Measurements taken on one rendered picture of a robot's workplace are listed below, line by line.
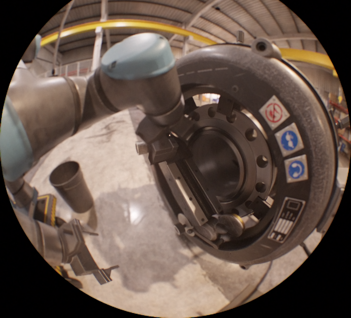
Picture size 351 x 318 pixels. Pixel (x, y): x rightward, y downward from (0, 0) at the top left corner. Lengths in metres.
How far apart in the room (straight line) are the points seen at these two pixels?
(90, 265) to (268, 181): 0.47
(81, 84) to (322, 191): 0.34
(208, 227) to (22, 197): 0.94
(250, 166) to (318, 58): 11.82
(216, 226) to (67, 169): 1.14
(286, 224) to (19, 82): 0.37
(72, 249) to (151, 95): 0.29
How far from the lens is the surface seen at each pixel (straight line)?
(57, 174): 1.16
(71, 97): 0.15
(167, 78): 0.15
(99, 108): 0.18
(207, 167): 0.58
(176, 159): 0.39
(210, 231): 0.39
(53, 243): 0.27
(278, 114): 0.17
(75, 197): 0.99
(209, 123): 0.39
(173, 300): 0.87
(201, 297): 0.89
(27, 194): 0.90
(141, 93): 0.15
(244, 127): 0.32
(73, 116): 0.15
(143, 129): 0.27
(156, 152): 0.32
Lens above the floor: 0.85
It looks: 25 degrees down
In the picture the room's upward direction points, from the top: 4 degrees clockwise
